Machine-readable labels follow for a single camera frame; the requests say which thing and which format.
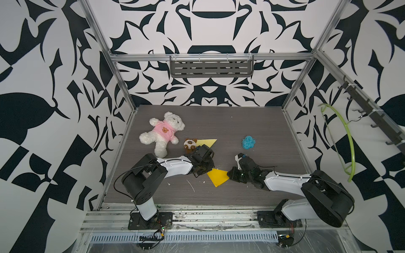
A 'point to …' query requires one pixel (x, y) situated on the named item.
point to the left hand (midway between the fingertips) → (214, 163)
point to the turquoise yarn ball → (248, 142)
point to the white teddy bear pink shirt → (164, 132)
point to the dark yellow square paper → (218, 176)
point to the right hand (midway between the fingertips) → (226, 171)
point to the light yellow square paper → (209, 143)
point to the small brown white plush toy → (190, 144)
